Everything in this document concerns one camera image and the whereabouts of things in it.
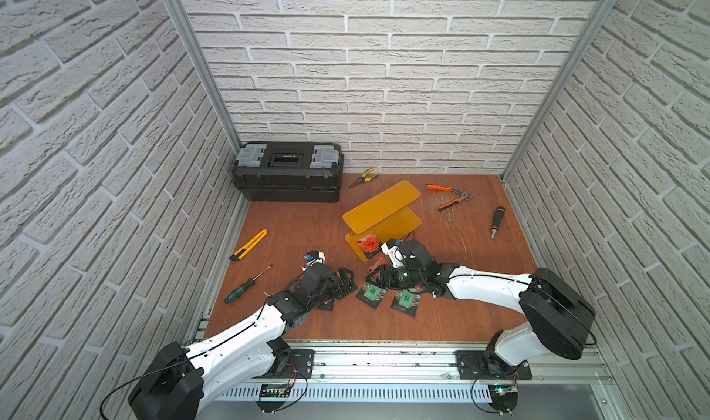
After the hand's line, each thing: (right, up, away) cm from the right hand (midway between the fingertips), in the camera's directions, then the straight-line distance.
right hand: (373, 280), depth 82 cm
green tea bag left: (0, -5, +4) cm, 7 cm away
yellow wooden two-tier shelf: (+4, +20, +8) cm, 22 cm away
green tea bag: (-14, -9, +2) cm, 17 cm away
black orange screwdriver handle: (+48, +17, +21) cm, 55 cm away
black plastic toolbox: (-31, +35, +16) cm, 49 cm away
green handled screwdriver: (-43, -5, +3) cm, 43 cm away
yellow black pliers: (-3, +34, +36) cm, 50 cm away
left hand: (-8, +1, +1) cm, 8 cm away
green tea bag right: (+11, -7, +3) cm, 13 cm away
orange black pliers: (+40, +27, +31) cm, 57 cm away
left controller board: (-28, -27, -9) cm, 40 cm away
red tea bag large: (-1, +9, +15) cm, 18 cm away
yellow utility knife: (-45, +8, +15) cm, 48 cm away
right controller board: (+34, -27, -12) cm, 45 cm away
